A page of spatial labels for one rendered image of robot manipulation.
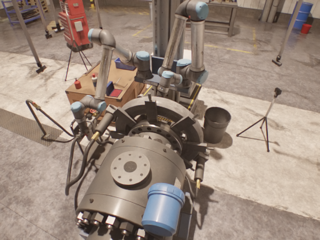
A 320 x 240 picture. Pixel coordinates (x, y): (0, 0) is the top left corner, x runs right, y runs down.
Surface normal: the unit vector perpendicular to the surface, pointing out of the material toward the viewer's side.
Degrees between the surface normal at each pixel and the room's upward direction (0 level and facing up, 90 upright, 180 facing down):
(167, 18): 90
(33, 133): 0
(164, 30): 90
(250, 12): 90
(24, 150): 0
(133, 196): 12
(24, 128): 0
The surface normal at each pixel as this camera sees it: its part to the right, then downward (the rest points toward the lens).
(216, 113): -0.26, 0.61
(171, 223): 0.64, -0.44
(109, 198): -0.14, -0.76
